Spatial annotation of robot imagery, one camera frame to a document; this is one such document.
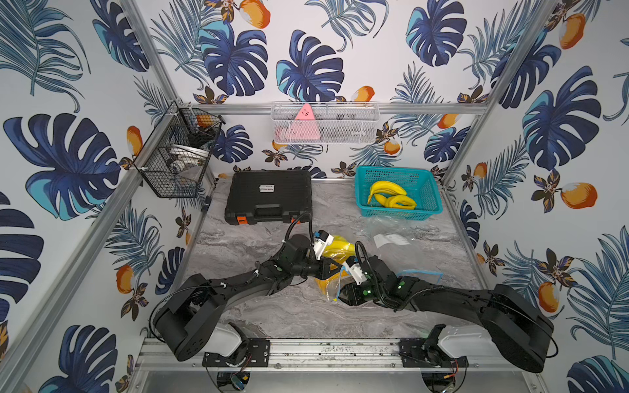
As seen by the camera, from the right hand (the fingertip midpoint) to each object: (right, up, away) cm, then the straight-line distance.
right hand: (340, 294), depth 82 cm
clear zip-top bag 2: (-2, +4, -4) cm, 6 cm away
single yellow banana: (+26, +32, +22) cm, 47 cm away
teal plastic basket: (+40, +40, +31) cm, 65 cm away
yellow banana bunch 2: (+24, +37, +28) cm, 52 cm away
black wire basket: (-57, +45, +1) cm, 72 cm away
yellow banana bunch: (0, +14, +5) cm, 15 cm away
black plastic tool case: (-29, +34, +25) cm, 51 cm away
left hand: (+1, +11, -5) cm, 12 cm away
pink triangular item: (-12, +59, +8) cm, 61 cm away
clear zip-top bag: (+22, +16, +9) cm, 29 cm away
